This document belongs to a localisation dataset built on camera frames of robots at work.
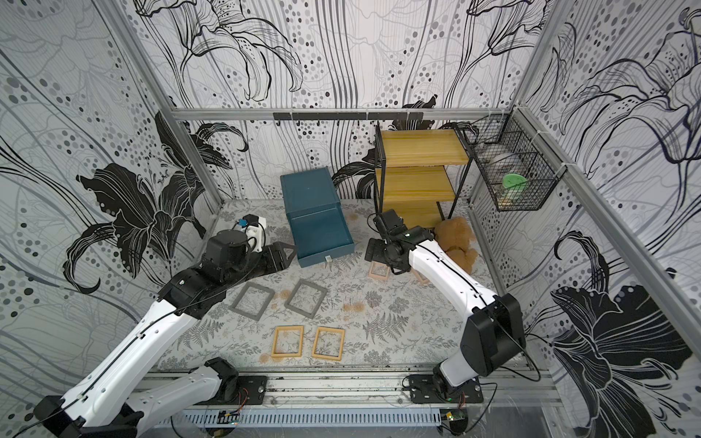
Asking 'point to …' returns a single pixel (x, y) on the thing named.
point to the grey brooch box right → (296, 289)
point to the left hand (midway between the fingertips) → (295, 259)
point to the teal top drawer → (321, 234)
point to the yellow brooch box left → (287, 341)
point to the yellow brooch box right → (329, 343)
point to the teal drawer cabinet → (308, 189)
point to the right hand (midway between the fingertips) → (383, 254)
